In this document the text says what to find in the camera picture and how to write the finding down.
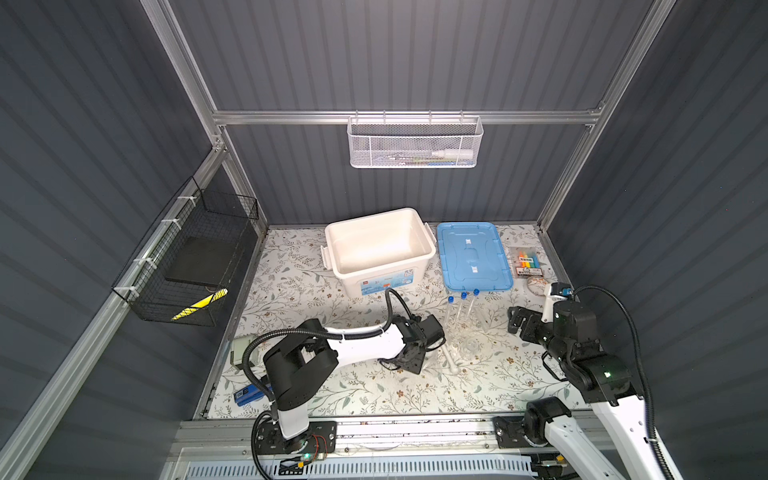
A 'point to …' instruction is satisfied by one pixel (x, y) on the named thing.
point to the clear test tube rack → (466, 324)
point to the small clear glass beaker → (471, 346)
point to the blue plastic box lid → (472, 257)
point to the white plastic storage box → (372, 252)
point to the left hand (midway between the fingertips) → (410, 362)
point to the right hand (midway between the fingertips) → (531, 315)
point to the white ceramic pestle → (453, 369)
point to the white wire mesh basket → (414, 142)
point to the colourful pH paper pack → (529, 265)
